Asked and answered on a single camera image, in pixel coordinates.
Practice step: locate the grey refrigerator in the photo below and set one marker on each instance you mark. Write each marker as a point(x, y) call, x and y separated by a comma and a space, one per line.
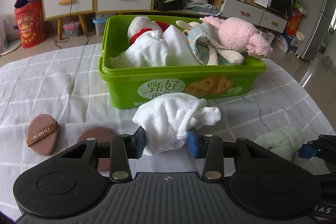
point(317, 16)

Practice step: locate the knotted white cloth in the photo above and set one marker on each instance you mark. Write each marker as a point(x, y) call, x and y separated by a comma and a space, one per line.
point(168, 119)

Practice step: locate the white printed carton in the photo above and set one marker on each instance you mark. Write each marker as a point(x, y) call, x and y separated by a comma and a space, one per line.
point(287, 43)

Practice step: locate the plain white cloth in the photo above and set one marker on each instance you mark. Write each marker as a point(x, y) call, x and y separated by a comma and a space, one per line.
point(147, 53)

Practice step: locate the black microwave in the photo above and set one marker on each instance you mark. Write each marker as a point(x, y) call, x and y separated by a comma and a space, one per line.
point(281, 1)

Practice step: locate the brown powder puff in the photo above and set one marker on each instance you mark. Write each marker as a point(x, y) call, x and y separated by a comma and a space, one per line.
point(97, 133)
point(42, 134)

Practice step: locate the loose papers pile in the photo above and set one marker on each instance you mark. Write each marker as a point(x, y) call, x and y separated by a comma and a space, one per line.
point(199, 5)

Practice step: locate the clear box blue lid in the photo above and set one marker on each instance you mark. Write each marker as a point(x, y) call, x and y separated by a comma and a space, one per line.
point(99, 26)

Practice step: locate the black bag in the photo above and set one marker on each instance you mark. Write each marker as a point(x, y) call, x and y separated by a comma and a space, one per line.
point(169, 1)

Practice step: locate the low wooden cabinet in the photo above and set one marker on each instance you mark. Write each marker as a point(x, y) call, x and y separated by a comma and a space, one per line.
point(244, 12)

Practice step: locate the santa plush toy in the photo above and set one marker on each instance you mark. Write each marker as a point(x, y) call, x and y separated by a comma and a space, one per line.
point(139, 26)

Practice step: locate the red printed bag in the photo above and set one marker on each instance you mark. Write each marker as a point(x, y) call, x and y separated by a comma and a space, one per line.
point(294, 23)
point(29, 27)

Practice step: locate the rabbit doll checked dress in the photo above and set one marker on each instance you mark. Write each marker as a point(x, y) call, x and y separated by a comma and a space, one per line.
point(202, 40)

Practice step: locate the checked grey tablecloth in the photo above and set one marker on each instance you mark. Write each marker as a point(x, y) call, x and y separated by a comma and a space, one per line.
point(52, 82)

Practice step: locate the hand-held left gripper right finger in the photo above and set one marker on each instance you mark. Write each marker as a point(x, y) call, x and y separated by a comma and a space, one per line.
point(193, 145)

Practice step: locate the white shopping bag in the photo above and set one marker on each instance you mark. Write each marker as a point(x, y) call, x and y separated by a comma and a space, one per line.
point(4, 35)

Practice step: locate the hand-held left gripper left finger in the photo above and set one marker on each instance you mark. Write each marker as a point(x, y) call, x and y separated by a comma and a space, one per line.
point(140, 144)

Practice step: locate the white patterned box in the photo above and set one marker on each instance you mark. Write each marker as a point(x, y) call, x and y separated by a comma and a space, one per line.
point(265, 36)

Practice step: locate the green plastic box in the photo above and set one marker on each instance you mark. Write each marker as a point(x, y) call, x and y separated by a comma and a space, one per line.
point(126, 87)

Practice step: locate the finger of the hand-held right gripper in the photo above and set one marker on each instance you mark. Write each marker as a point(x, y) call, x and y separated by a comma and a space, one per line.
point(308, 151)
point(328, 180)

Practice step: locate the pink plush toy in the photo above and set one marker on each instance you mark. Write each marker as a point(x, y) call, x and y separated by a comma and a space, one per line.
point(236, 32)

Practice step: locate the grey fluffy cloth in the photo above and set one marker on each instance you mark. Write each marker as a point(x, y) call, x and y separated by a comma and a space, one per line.
point(281, 140)

